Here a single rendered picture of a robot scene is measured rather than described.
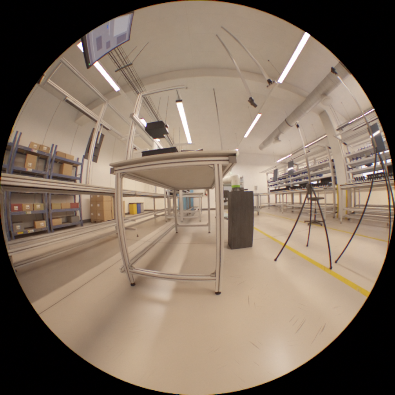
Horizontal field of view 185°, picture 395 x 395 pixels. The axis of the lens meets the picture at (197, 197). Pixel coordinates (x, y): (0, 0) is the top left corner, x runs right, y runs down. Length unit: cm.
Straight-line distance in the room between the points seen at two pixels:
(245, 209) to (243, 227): 25
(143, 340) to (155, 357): 12
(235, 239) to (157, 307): 128
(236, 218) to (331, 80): 390
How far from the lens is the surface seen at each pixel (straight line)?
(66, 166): 408
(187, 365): 73
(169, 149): 98
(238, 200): 164
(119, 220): 94
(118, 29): 115
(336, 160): 456
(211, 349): 75
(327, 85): 399
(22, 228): 364
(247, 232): 175
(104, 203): 421
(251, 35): 334
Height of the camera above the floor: 71
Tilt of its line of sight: 1 degrees up
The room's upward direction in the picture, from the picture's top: 2 degrees counter-clockwise
